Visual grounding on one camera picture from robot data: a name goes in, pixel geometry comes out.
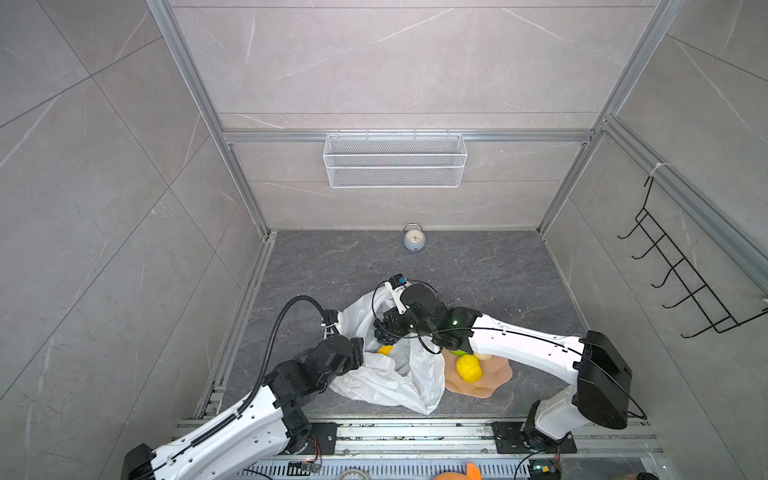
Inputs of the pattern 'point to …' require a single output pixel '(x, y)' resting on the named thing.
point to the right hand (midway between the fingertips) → (383, 313)
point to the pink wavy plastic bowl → (496, 372)
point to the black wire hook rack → (710, 307)
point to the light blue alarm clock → (414, 239)
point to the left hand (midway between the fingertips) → (356, 336)
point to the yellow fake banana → (385, 349)
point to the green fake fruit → (458, 352)
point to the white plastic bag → (409, 372)
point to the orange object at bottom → (472, 473)
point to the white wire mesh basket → (395, 161)
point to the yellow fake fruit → (469, 368)
